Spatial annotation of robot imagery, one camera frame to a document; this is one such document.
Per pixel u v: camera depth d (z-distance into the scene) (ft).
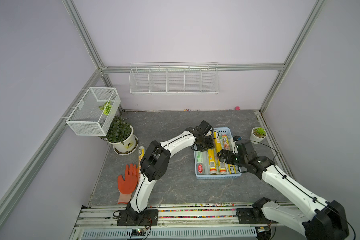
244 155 1.99
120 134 2.90
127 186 2.76
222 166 2.71
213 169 2.64
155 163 1.75
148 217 2.38
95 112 2.75
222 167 2.71
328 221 1.26
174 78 3.32
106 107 2.69
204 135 2.60
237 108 4.07
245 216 2.42
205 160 2.94
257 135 3.16
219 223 2.42
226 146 3.16
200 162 2.87
